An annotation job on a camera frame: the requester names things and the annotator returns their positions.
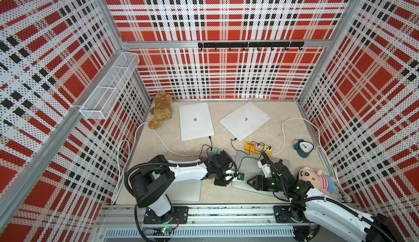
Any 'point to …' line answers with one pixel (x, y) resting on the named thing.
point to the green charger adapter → (213, 152)
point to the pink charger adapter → (259, 148)
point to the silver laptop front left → (189, 190)
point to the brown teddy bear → (161, 109)
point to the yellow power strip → (252, 147)
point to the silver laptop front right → (246, 163)
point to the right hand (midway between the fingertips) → (253, 183)
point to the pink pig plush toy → (325, 184)
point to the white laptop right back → (244, 120)
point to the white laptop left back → (196, 121)
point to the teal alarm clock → (303, 147)
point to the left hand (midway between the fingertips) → (230, 175)
